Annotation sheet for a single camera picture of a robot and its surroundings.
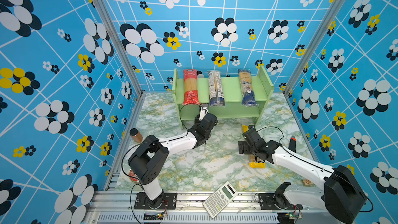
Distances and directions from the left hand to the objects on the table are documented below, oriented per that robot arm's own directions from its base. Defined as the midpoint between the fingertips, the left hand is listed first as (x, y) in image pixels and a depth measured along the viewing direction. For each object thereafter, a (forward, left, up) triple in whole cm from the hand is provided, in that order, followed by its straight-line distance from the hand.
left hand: (206, 113), depth 89 cm
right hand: (-15, -24, -10) cm, 30 cm away
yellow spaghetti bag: (-25, -26, -12) cm, 38 cm away
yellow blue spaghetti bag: (-2, -21, +16) cm, 26 cm away
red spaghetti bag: (0, +8, +16) cm, 18 cm away
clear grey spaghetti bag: (-1, -5, +15) cm, 16 cm away
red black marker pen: (-12, -52, -14) cm, 55 cm away
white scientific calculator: (-41, -7, -14) cm, 44 cm away
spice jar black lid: (-9, +42, -6) cm, 43 cm away
